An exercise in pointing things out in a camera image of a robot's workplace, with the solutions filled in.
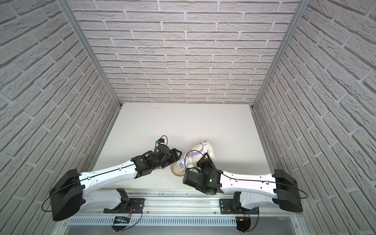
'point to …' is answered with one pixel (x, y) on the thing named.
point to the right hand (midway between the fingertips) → (206, 155)
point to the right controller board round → (243, 223)
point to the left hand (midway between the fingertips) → (180, 151)
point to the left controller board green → (120, 223)
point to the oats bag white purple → (189, 159)
